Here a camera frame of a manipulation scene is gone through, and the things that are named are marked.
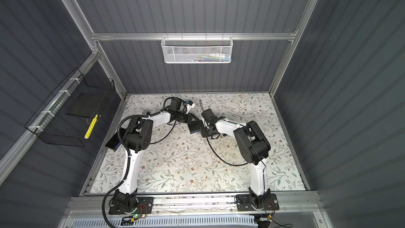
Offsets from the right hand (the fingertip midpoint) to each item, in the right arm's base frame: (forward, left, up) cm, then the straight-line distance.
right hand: (206, 133), depth 99 cm
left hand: (+9, +5, +2) cm, 10 cm away
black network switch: (+3, +7, +3) cm, 8 cm away
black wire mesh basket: (-9, +64, +30) cm, 71 cm away
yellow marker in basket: (-14, +50, +29) cm, 60 cm away
